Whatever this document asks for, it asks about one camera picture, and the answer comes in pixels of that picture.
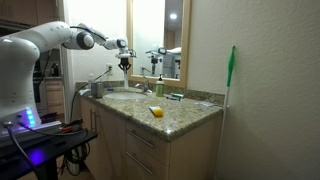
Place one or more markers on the white sink basin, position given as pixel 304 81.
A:
pixel 125 96

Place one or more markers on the white wall outlet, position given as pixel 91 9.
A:
pixel 109 69

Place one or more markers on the clear plastic package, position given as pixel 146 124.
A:
pixel 206 104

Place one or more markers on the chrome faucet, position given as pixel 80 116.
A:
pixel 144 86

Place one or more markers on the wooden kitchen cabinet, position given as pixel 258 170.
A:
pixel 55 98

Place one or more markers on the clear plastic bottle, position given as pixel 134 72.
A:
pixel 91 80

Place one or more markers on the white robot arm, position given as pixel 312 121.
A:
pixel 20 66

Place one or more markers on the white tube with yellow cap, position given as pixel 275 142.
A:
pixel 156 111

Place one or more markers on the orange black clamp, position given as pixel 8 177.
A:
pixel 68 128

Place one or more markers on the blue dental floss container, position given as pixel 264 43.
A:
pixel 110 89

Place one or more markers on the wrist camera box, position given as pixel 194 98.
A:
pixel 132 53

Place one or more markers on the white and blue tube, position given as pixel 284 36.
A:
pixel 126 81

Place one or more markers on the aluminium base mount rails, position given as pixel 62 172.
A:
pixel 30 131

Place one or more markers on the black cart table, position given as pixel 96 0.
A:
pixel 50 150

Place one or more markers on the dark kettle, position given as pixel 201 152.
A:
pixel 55 70

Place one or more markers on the wooden vanity cabinet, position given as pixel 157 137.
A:
pixel 193 156

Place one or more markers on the stainless steel cup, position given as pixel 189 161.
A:
pixel 97 90

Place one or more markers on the green soap pump bottle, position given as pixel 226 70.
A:
pixel 160 88

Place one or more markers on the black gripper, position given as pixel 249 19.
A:
pixel 124 62

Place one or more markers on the wood framed mirror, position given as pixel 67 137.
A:
pixel 186 43

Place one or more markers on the green tube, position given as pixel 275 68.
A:
pixel 177 95

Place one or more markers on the dark razor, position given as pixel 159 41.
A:
pixel 173 98

